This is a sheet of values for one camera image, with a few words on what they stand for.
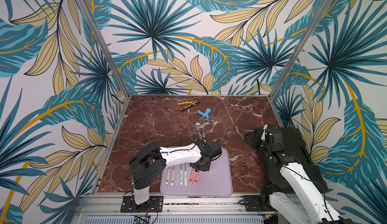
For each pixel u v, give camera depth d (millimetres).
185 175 811
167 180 798
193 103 1134
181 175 815
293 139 900
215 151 669
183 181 786
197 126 1011
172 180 798
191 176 814
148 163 485
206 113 1065
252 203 732
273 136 596
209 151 659
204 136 973
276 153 569
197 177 808
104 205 746
